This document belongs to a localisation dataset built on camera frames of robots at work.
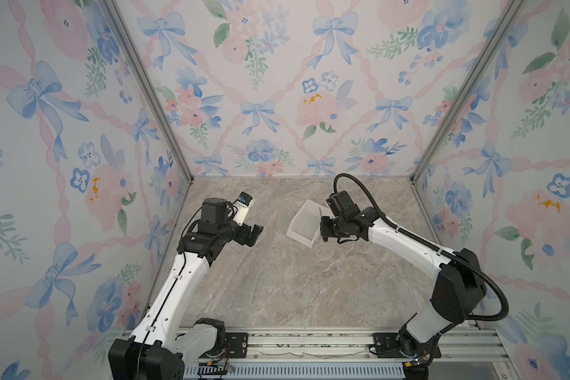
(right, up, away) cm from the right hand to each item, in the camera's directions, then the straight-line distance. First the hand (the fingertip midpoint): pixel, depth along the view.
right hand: (322, 227), depth 86 cm
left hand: (-25, +3, -8) cm, 27 cm away
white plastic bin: (-5, -1, +17) cm, 18 cm away
